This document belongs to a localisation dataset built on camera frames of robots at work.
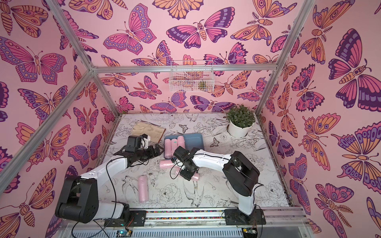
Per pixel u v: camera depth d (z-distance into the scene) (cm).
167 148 97
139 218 73
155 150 80
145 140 75
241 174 47
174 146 97
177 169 78
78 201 42
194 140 105
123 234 71
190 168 73
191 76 95
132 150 70
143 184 82
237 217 73
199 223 73
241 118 92
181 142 98
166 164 88
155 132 109
